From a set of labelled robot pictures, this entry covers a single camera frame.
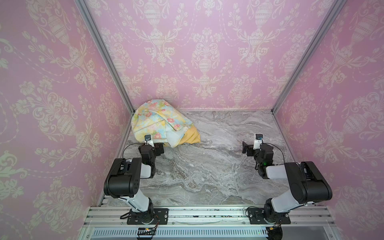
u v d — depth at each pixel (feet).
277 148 3.31
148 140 2.68
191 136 3.25
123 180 1.53
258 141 2.67
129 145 3.37
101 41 2.67
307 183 1.45
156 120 3.21
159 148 2.94
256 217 2.39
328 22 2.40
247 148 2.81
